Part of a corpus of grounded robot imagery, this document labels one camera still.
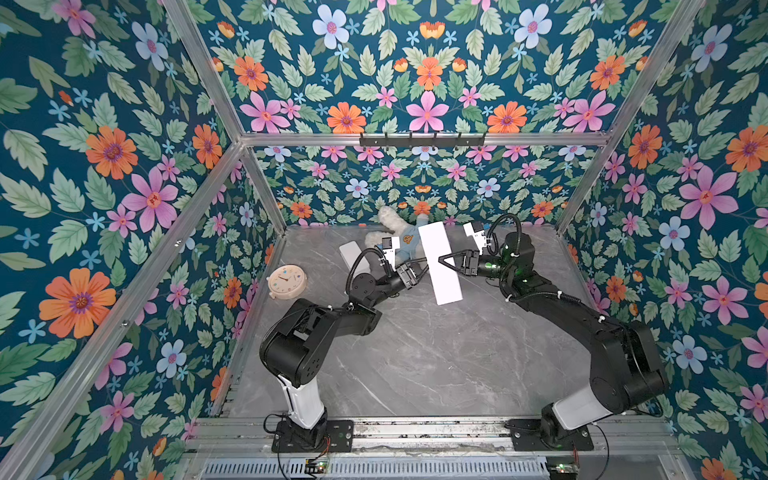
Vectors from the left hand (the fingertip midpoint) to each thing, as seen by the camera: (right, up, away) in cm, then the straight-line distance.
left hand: (434, 262), depth 74 cm
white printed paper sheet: (+3, -4, +1) cm, 5 cm away
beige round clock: (-48, -7, +27) cm, 56 cm away
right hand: (+4, +2, +2) cm, 5 cm away
